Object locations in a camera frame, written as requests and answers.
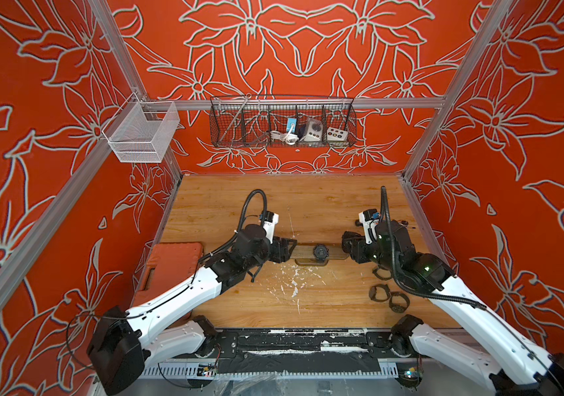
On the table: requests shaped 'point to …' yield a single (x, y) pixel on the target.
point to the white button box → (336, 134)
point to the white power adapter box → (314, 130)
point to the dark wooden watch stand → (303, 255)
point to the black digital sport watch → (321, 252)
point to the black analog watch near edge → (372, 293)
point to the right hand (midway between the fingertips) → (346, 240)
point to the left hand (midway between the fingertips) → (289, 239)
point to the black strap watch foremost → (398, 302)
